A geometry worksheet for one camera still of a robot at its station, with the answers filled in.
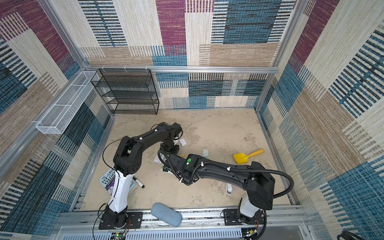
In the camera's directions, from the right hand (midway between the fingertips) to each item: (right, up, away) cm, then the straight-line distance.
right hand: (190, 171), depth 79 cm
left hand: (-11, +6, +16) cm, 21 cm away
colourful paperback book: (-46, -7, +6) cm, 47 cm away
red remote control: (-11, +4, -9) cm, 15 cm away
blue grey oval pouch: (-11, -19, -6) cm, 23 cm away
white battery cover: (-5, +13, +23) cm, 27 cm away
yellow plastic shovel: (+31, +3, +15) cm, 35 cm away
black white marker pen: (-27, -9, +4) cm, 29 cm away
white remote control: (-21, +3, +15) cm, 26 cm away
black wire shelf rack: (-47, +48, +32) cm, 75 cm away
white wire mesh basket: (-62, +26, -9) cm, 67 cm away
